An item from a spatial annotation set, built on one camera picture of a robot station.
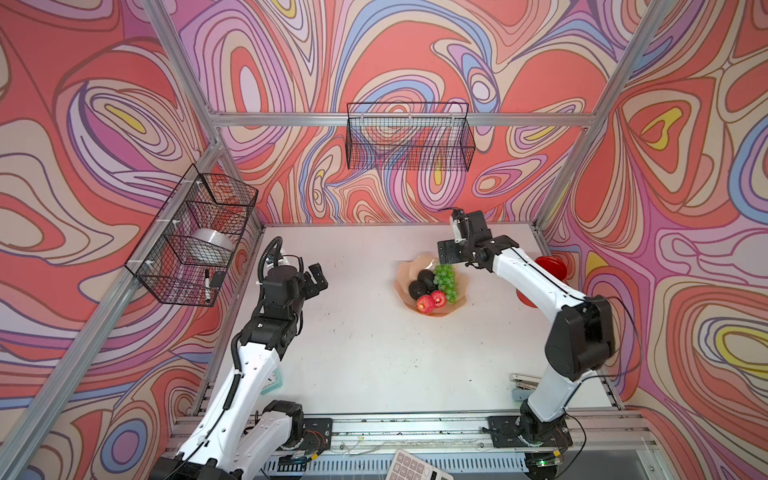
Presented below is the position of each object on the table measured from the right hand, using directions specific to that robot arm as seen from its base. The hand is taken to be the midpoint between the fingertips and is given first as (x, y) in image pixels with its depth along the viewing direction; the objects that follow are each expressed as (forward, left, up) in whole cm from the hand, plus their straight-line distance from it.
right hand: (456, 253), depth 90 cm
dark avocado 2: (-5, +12, -11) cm, 17 cm away
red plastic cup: (-4, -31, -4) cm, 31 cm away
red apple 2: (-9, +5, -11) cm, 15 cm away
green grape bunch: (-5, +3, -8) cm, 10 cm away
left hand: (-10, +42, +8) cm, 44 cm away
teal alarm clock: (-32, +53, -14) cm, 64 cm away
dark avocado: (-2, +9, -10) cm, 13 cm away
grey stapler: (-35, -14, -12) cm, 39 cm away
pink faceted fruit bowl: (+2, +14, -12) cm, 19 cm away
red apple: (-13, +10, -8) cm, 18 cm away
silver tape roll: (-10, +64, +18) cm, 67 cm away
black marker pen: (-16, +66, +10) cm, 69 cm away
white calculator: (-52, +19, -15) cm, 57 cm away
